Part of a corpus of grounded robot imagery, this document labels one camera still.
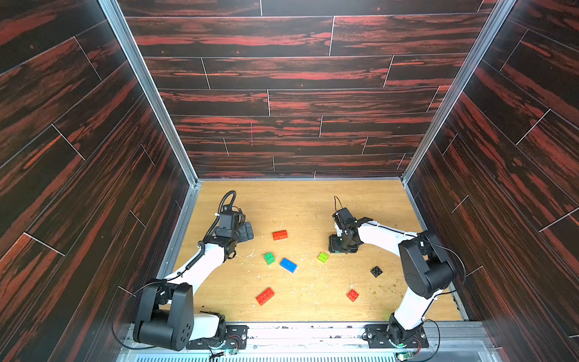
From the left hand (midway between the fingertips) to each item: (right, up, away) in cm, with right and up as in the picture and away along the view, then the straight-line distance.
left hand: (241, 228), depth 91 cm
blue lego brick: (+20, -15, -3) cm, 25 cm away
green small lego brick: (+12, -12, -3) cm, 17 cm away
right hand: (+42, -9, +5) cm, 43 cm away
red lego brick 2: (+11, -24, -11) cm, 28 cm away
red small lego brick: (+43, -24, -9) cm, 50 cm away
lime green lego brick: (+34, -12, 0) cm, 36 cm away
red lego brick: (+16, -4, +7) cm, 18 cm away
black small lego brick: (+54, -17, -4) cm, 57 cm away
